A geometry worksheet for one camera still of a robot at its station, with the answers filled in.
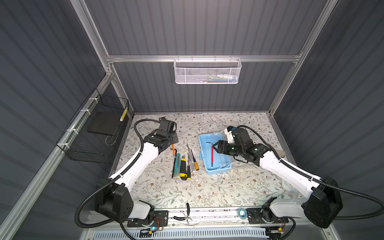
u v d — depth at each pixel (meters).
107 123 0.72
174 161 0.94
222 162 0.93
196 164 0.91
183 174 0.87
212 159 0.94
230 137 0.65
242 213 0.75
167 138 0.64
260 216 0.73
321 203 0.41
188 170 0.89
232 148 0.68
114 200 0.40
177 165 0.91
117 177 0.43
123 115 0.81
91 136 0.72
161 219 0.72
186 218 0.74
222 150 0.70
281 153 0.98
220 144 0.71
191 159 0.94
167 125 0.63
